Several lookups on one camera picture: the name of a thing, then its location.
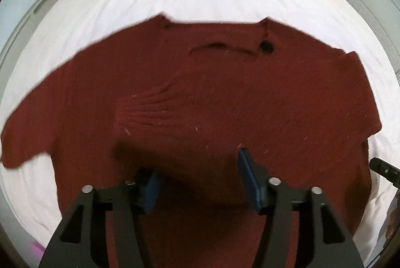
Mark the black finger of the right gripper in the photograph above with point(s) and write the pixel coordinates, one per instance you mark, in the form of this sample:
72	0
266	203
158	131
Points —
386	170

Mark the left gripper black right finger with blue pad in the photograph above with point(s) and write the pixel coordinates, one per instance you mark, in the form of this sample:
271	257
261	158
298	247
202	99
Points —
301	216

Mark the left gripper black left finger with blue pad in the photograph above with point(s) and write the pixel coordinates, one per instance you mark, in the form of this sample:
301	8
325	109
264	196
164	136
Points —
80	239

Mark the dark red knit sweater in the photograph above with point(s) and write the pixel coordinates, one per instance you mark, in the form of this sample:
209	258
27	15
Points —
182	99

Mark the purple plastic item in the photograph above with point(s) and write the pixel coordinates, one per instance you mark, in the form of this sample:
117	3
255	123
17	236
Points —
37	250

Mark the white bed sheet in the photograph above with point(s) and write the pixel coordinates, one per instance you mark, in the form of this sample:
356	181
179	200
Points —
71	25

